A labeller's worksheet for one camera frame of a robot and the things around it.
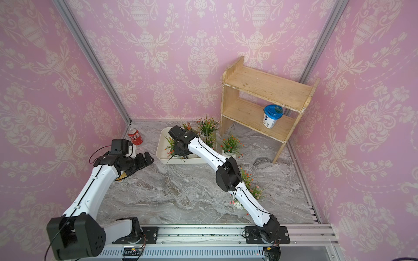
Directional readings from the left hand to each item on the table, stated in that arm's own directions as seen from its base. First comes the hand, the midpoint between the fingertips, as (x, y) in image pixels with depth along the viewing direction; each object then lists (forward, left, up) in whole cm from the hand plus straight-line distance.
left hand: (147, 163), depth 83 cm
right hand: (+12, -15, -6) cm, 20 cm away
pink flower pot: (+25, -30, +3) cm, 39 cm away
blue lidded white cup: (+20, -63, +18) cm, 69 cm away
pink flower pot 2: (+16, -32, -1) cm, 36 cm away
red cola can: (+22, +15, -4) cm, 27 cm away
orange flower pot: (+12, -44, -1) cm, 45 cm away
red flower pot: (+24, -18, +2) cm, 30 cm away
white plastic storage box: (+24, +1, -14) cm, 28 cm away
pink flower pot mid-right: (+11, -9, -4) cm, 15 cm away
